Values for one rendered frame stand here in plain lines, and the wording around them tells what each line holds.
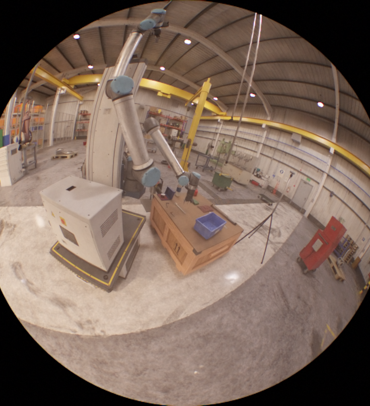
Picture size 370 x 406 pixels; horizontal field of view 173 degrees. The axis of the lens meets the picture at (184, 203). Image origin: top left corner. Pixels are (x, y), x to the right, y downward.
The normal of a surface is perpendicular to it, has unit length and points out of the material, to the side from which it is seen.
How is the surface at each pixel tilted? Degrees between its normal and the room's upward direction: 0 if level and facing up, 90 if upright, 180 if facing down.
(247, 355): 0
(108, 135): 90
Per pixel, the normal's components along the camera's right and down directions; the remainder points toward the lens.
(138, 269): 0.26, -0.85
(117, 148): -0.06, 0.47
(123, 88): 0.70, 0.40
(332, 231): -0.97, -0.23
